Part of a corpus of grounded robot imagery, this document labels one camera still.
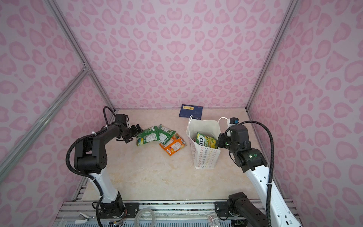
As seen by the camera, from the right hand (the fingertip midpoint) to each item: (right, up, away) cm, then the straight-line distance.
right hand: (219, 134), depth 72 cm
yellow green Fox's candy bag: (-5, -5, +9) cm, 12 cm away
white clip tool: (-67, -43, -1) cm, 79 cm away
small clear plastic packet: (-4, -41, -4) cm, 41 cm away
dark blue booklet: (-16, +16, +46) cm, 51 cm away
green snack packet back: (-35, -1, +29) cm, 45 cm away
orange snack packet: (-24, -9, +25) cm, 36 cm away
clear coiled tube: (-41, -40, -4) cm, 57 cm away
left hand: (-50, 0, +27) cm, 57 cm away
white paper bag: (-7, -13, +6) cm, 16 cm away
